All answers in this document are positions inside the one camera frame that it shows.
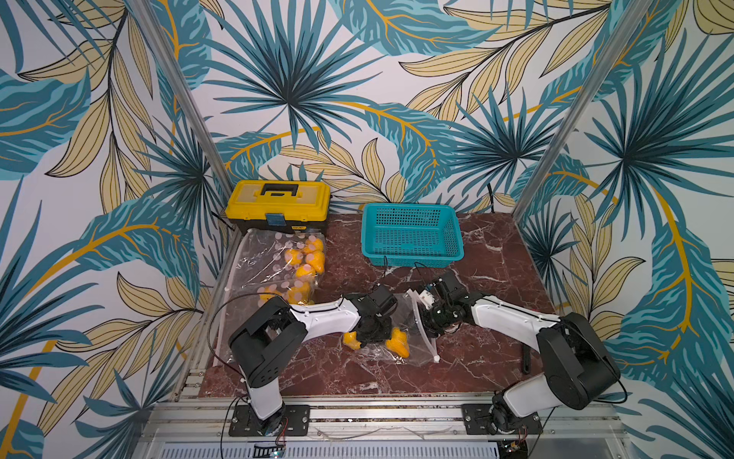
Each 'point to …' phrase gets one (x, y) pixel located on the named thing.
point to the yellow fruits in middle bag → (298, 292)
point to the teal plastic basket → (411, 235)
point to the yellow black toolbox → (292, 206)
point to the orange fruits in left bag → (309, 260)
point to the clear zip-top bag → (406, 316)
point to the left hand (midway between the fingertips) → (384, 341)
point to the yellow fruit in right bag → (351, 339)
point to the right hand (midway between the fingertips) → (405, 329)
